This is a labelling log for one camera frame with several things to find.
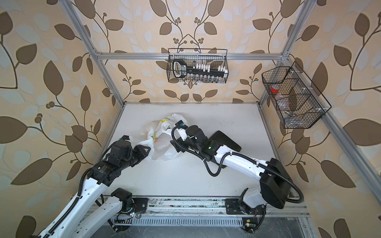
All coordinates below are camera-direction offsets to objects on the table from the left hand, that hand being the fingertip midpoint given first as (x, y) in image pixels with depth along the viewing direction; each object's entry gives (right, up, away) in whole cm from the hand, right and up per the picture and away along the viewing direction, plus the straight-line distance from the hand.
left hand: (150, 148), depth 75 cm
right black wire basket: (+75, +22, -2) cm, 79 cm away
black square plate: (+40, +2, +26) cm, 48 cm away
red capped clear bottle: (+71, +33, +13) cm, 79 cm away
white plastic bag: (+4, +5, +4) cm, 7 cm away
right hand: (+14, +5, +2) cm, 15 cm away
